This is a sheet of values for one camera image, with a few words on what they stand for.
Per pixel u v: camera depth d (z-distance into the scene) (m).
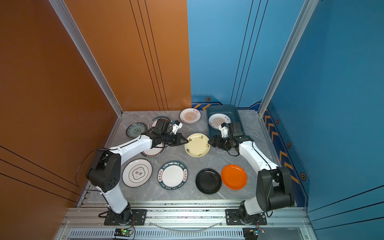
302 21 0.74
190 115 1.18
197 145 0.85
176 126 0.83
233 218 0.72
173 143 0.79
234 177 0.85
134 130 1.09
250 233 0.71
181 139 0.80
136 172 0.88
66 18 0.72
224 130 0.81
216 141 0.76
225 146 0.75
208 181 0.86
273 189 0.43
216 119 1.15
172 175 0.88
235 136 0.69
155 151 0.95
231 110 1.16
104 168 0.49
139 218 0.74
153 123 1.12
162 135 0.73
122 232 0.71
